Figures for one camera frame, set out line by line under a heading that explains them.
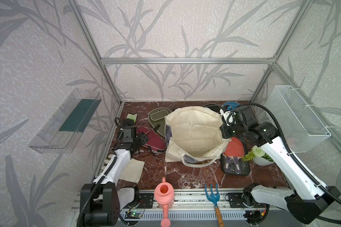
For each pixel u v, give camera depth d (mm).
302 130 600
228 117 614
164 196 654
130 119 1083
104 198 403
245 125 509
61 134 642
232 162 850
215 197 752
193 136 937
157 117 1044
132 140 654
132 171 849
